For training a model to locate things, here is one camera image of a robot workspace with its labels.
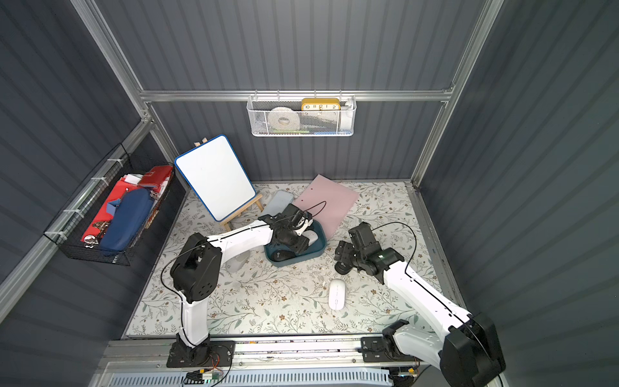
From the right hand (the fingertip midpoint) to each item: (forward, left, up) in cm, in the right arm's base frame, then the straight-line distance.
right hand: (349, 251), depth 83 cm
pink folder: (+11, +7, +14) cm, 19 cm away
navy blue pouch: (-4, +67, +19) cm, 69 cm away
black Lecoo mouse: (+3, +25, -8) cm, 26 cm away
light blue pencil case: (+32, +30, -11) cm, 45 cm away
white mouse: (+10, +13, -7) cm, 18 cm away
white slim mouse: (-12, +4, -9) cm, 16 cm away
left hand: (+7, +16, -7) cm, 19 cm away
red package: (+15, +65, +20) cm, 70 cm away
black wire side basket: (-8, +75, +25) cm, 79 cm away
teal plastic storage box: (+6, +12, -9) cm, 16 cm away
